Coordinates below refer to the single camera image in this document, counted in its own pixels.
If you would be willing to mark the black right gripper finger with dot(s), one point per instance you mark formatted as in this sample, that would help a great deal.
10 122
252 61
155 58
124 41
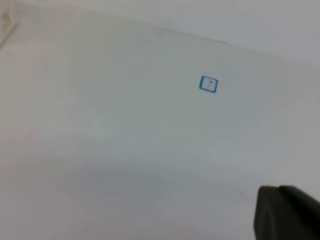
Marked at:
286 213

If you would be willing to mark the blue square sticker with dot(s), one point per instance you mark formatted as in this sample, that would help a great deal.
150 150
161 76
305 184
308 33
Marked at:
208 84

